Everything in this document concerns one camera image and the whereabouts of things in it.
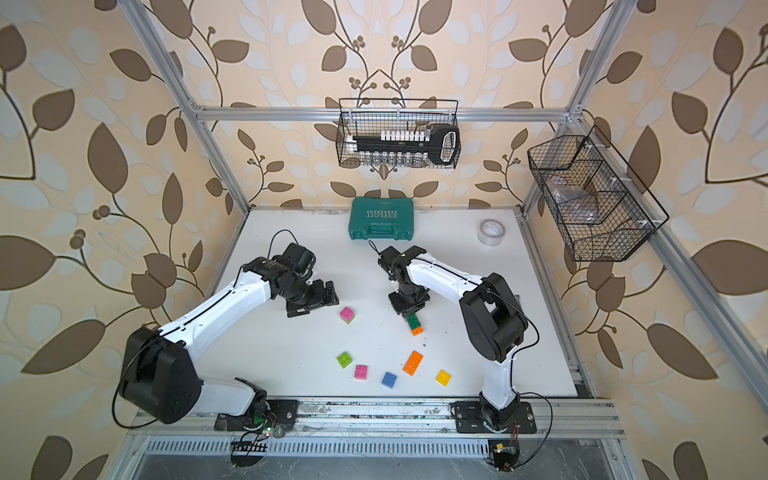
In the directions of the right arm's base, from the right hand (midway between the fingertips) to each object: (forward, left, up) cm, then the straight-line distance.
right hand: (409, 311), depth 88 cm
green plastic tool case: (+38, +8, +1) cm, 39 cm away
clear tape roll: (+33, -34, -4) cm, 47 cm away
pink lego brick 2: (-16, +14, -3) cm, 21 cm away
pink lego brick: (0, +19, -1) cm, 19 cm away
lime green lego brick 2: (-13, +19, -3) cm, 23 cm away
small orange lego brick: (-6, -2, -2) cm, 6 cm away
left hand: (0, +24, +8) cm, 25 cm away
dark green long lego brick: (-3, -1, 0) cm, 3 cm away
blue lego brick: (-18, +6, -3) cm, 20 cm away
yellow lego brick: (-18, -8, -5) cm, 20 cm away
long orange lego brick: (-14, 0, -4) cm, 14 cm away
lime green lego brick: (-1, +19, -5) cm, 19 cm away
